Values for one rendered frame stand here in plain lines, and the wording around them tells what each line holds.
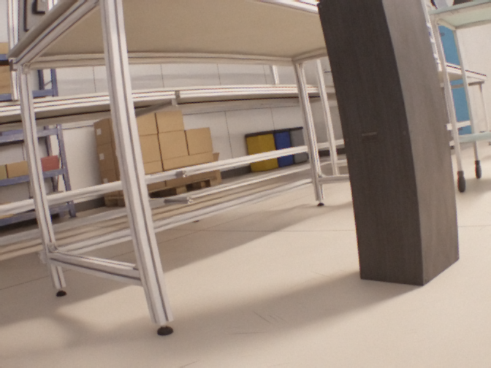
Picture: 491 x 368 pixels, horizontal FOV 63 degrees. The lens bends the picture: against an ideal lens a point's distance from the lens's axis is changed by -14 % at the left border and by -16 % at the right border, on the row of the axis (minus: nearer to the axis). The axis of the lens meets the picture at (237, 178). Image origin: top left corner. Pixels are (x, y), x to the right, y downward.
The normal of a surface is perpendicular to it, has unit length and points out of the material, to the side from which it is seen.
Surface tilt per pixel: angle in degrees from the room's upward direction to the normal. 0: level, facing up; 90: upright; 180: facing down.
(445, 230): 90
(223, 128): 90
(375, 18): 90
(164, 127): 90
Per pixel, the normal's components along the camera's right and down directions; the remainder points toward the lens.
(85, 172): 0.72, -0.07
